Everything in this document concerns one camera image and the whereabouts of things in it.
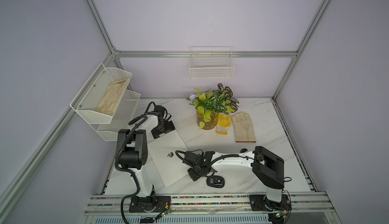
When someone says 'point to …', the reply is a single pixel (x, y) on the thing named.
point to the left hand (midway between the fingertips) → (167, 133)
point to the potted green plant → (208, 104)
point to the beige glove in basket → (109, 102)
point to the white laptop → (170, 168)
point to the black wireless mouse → (216, 181)
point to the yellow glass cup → (223, 123)
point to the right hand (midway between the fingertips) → (195, 174)
